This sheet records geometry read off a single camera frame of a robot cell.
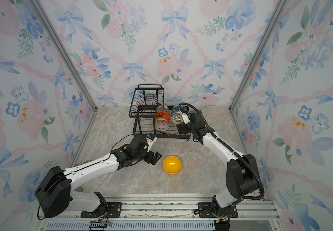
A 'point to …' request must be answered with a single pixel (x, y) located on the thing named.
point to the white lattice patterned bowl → (177, 118)
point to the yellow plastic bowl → (172, 165)
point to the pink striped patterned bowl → (161, 124)
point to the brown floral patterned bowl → (162, 108)
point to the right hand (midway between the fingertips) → (185, 120)
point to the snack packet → (78, 164)
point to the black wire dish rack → (150, 116)
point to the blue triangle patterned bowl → (175, 109)
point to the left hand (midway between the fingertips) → (156, 151)
